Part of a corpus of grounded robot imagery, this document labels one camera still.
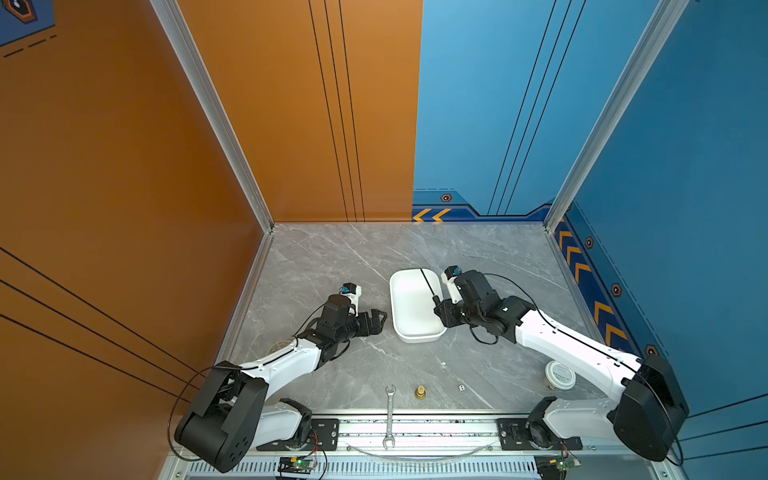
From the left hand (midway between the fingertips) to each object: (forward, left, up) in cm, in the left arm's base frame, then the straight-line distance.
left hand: (376, 313), depth 88 cm
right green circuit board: (-35, -46, -6) cm, 59 cm away
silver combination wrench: (-30, -4, -8) cm, 31 cm away
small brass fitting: (-21, -13, -4) cm, 25 cm away
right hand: (-2, -17, +6) cm, 18 cm away
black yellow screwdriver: (+1, -17, +8) cm, 18 cm away
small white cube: (-19, -24, -6) cm, 31 cm away
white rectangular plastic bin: (+9, -12, -11) cm, 19 cm away
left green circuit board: (-36, +17, -8) cm, 41 cm away
